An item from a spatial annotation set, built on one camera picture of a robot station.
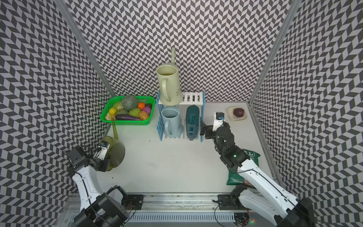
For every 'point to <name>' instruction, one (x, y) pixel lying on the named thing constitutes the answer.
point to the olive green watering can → (117, 152)
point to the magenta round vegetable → (147, 109)
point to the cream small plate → (230, 111)
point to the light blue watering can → (171, 115)
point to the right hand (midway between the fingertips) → (209, 123)
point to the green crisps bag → (234, 178)
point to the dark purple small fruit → (148, 105)
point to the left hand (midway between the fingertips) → (103, 161)
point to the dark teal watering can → (192, 121)
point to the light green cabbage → (134, 112)
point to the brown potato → (143, 115)
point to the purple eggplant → (122, 117)
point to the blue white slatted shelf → (197, 99)
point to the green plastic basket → (111, 100)
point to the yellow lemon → (113, 110)
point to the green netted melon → (129, 102)
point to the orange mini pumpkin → (141, 105)
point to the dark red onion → (238, 112)
